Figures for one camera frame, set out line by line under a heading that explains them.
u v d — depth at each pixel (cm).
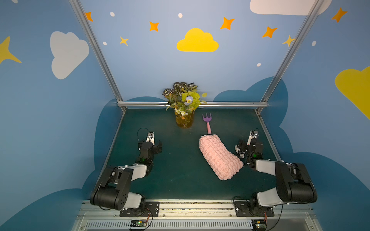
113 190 43
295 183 45
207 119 115
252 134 83
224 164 80
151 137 78
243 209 74
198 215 73
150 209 74
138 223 72
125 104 119
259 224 72
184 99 94
